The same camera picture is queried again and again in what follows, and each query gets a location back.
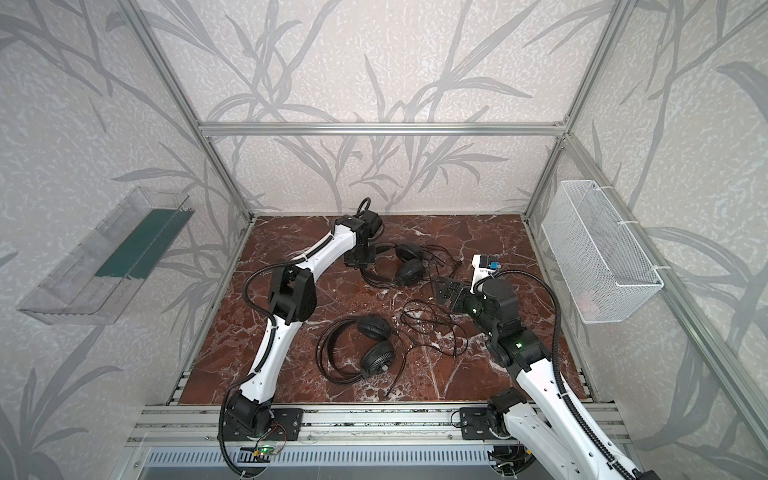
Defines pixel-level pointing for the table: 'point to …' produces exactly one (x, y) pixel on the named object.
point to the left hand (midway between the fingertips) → (368, 256)
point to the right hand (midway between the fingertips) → (448, 271)
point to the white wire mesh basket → (600, 268)
